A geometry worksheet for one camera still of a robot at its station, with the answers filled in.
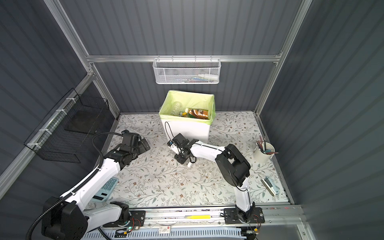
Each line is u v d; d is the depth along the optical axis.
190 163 0.87
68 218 0.40
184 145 0.70
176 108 0.91
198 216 0.74
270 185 0.81
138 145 0.67
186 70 1.24
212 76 0.91
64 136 0.72
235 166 0.52
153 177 0.88
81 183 0.45
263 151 0.88
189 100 0.93
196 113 0.91
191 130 0.82
